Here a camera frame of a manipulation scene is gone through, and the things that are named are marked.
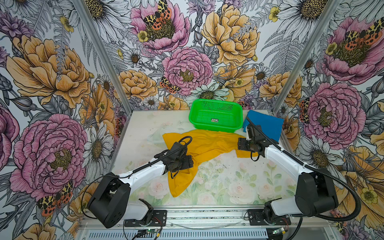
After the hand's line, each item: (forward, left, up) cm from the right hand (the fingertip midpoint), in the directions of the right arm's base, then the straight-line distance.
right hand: (244, 147), depth 90 cm
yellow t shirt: (+9, +24, -6) cm, 26 cm away
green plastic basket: (+35, +12, -9) cm, 38 cm away
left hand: (-10, +34, -4) cm, 36 cm away
